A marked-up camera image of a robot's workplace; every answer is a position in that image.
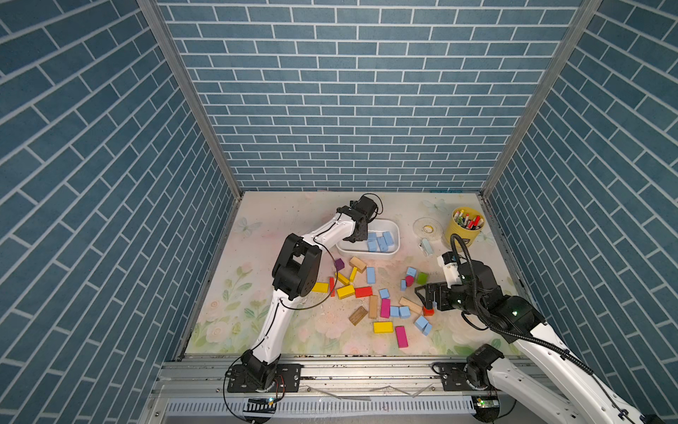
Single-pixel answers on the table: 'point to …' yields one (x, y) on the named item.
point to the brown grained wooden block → (357, 315)
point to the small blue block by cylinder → (403, 284)
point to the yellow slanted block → (342, 278)
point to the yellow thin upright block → (353, 274)
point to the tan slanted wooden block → (410, 305)
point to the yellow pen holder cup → (466, 222)
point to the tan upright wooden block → (372, 306)
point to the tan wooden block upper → (357, 263)
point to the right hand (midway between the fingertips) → (430, 289)
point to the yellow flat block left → (321, 287)
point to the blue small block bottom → (427, 328)
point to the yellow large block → (345, 291)
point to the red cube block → (428, 312)
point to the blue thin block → (382, 244)
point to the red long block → (364, 291)
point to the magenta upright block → (385, 307)
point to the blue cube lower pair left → (395, 311)
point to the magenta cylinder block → (409, 280)
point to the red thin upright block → (332, 287)
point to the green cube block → (422, 278)
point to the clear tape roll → (425, 228)
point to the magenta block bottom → (402, 336)
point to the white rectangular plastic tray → (378, 225)
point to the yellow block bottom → (383, 327)
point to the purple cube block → (339, 264)
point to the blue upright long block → (371, 276)
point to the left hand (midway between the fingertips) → (361, 235)
